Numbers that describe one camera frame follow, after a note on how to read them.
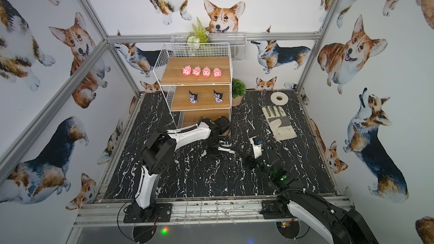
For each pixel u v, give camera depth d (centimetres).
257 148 73
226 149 81
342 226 42
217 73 69
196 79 70
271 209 73
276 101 117
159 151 52
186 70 70
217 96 78
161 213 73
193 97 79
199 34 81
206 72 69
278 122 103
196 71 70
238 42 93
